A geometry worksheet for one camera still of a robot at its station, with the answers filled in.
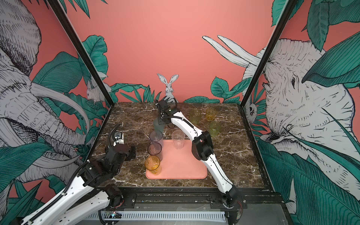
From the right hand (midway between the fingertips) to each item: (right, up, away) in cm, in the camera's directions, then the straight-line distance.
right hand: (160, 118), depth 95 cm
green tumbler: (+40, -7, +9) cm, 42 cm away
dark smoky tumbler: (-1, -19, -8) cm, 21 cm away
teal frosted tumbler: (-3, -6, +6) cm, 9 cm away
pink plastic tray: (+13, -29, -5) cm, 32 cm away
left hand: (-15, -13, -22) cm, 29 cm away
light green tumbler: (+25, +3, +13) cm, 29 cm away
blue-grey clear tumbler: (-3, -12, +1) cm, 13 cm away
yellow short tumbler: (+38, +4, +17) cm, 42 cm away
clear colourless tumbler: (+12, -14, +6) cm, 19 cm away
